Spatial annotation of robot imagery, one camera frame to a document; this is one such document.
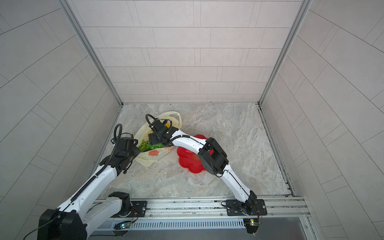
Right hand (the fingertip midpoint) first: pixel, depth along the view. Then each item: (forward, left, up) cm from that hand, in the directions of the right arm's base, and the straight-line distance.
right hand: (154, 138), depth 91 cm
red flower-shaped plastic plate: (-12, -21, -6) cm, 25 cm away
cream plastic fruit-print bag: (-13, 0, +1) cm, 14 cm away
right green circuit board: (-45, -49, -8) cm, 67 cm away
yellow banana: (-5, -12, +19) cm, 23 cm away
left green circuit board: (-42, +9, -3) cm, 43 cm away
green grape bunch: (-4, +6, -1) cm, 7 cm away
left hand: (-6, +8, +2) cm, 10 cm away
